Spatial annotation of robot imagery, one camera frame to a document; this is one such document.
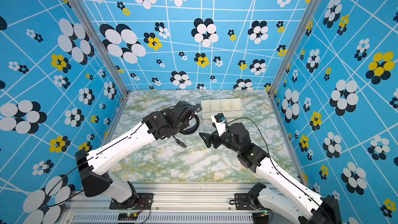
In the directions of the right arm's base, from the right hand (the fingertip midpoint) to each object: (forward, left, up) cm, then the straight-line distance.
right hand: (209, 127), depth 72 cm
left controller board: (-33, +39, -26) cm, 57 cm away
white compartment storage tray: (+32, -15, -23) cm, 42 cm away
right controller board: (-32, -23, -26) cm, 48 cm away
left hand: (+7, +13, +4) cm, 15 cm away
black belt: (0, +8, -2) cm, 8 cm away
